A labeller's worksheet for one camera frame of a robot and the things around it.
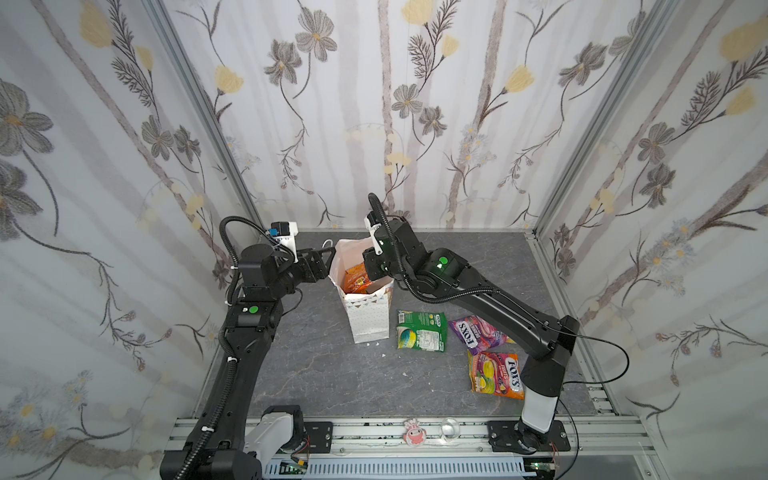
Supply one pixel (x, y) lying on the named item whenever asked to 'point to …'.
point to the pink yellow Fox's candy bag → (495, 373)
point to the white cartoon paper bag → (369, 312)
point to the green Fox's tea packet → (422, 330)
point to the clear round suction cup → (450, 428)
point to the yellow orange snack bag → (355, 283)
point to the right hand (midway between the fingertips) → (363, 243)
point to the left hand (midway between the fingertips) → (320, 242)
